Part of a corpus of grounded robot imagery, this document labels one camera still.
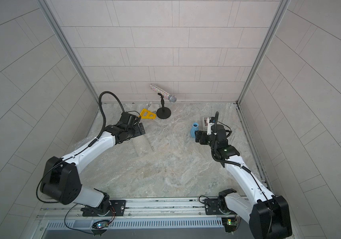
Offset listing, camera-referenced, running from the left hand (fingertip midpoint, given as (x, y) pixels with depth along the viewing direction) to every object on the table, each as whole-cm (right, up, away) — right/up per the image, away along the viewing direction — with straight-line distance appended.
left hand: (141, 129), depth 88 cm
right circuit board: (+46, -42, -21) cm, 66 cm away
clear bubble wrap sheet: (-38, -10, +5) cm, 40 cm away
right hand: (+35, -1, -6) cm, 35 cm away
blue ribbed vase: (+32, 0, +2) cm, 33 cm away
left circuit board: (-12, -39, -24) cm, 47 cm away
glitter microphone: (+19, +18, +1) cm, 26 cm away
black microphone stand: (+11, +10, +20) cm, 25 cm away
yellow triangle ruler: (+1, +9, +20) cm, 22 cm away
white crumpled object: (+4, +14, +23) cm, 27 cm away
